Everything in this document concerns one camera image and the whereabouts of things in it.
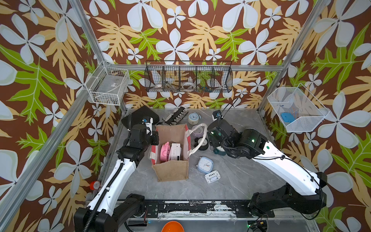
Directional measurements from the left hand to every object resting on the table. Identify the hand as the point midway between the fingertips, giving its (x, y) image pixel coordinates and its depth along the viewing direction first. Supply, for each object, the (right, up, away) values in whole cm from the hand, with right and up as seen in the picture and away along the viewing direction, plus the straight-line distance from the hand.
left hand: (157, 130), depth 79 cm
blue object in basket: (+74, +7, +1) cm, 74 cm away
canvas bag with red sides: (+9, -23, +2) cm, 24 cm away
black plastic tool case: (-24, +11, +37) cm, 45 cm away
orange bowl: (+10, -45, -12) cm, 48 cm away
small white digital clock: (+32, -28, +5) cm, 43 cm away
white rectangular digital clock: (+10, -14, +10) cm, 20 cm away
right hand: (+30, 0, -11) cm, 32 cm away
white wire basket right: (+81, +10, -4) cm, 82 cm away
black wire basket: (+18, +36, +18) cm, 44 cm away
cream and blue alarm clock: (+22, +8, +30) cm, 38 cm away
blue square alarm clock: (+28, -22, +7) cm, 36 cm away
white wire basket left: (-31, +26, +5) cm, 40 cm away
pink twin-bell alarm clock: (+4, -13, +3) cm, 14 cm away
